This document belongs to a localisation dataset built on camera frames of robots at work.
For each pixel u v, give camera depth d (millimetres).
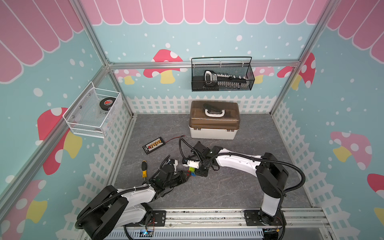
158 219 740
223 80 876
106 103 792
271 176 468
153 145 997
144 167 899
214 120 893
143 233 718
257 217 734
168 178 694
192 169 809
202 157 671
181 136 1076
